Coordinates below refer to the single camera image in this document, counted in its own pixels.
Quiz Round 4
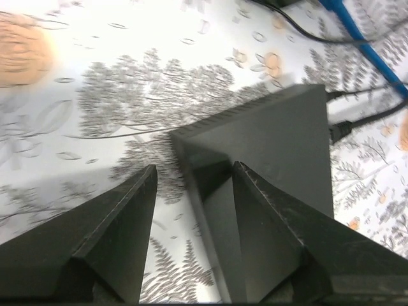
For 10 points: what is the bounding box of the floral patterned table mat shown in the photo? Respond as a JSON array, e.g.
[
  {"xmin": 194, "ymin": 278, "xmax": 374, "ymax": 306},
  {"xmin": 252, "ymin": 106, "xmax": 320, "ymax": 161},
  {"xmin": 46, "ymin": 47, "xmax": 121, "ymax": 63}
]
[{"xmin": 1, "ymin": 1, "xmax": 407, "ymax": 303}]

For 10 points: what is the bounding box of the black network switch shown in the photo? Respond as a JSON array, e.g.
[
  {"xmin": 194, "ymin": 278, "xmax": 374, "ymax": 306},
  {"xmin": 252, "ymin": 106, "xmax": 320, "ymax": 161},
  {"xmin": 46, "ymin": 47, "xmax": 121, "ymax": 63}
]
[{"xmin": 170, "ymin": 84, "xmax": 333, "ymax": 302}]

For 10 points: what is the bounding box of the thin black adapter cable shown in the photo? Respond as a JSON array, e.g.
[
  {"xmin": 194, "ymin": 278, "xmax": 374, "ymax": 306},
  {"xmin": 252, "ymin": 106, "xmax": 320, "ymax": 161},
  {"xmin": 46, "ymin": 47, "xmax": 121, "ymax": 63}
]
[{"xmin": 326, "ymin": 82, "xmax": 402, "ymax": 103}]

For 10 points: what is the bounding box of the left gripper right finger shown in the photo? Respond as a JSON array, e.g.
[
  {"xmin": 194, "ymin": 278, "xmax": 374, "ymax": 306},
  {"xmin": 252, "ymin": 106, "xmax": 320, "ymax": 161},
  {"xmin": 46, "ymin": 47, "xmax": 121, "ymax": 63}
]
[{"xmin": 232, "ymin": 162, "xmax": 407, "ymax": 303}]

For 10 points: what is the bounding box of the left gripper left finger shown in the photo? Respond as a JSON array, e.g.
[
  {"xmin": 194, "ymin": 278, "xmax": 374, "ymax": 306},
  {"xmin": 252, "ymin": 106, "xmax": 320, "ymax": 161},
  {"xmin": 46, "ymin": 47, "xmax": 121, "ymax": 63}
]
[{"xmin": 1, "ymin": 164, "xmax": 157, "ymax": 303}]

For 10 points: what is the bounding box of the blue ethernet cable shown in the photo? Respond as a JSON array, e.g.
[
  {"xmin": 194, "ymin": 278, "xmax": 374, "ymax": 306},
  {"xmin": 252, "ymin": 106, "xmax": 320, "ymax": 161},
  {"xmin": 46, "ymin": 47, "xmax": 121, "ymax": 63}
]
[{"xmin": 318, "ymin": 0, "xmax": 408, "ymax": 99}]

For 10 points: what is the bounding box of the black ethernet cable teal plug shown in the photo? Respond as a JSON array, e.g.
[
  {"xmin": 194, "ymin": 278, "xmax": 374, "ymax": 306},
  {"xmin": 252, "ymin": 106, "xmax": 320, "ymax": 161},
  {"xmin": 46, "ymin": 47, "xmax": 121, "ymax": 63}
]
[{"xmin": 248, "ymin": 0, "xmax": 408, "ymax": 44}]

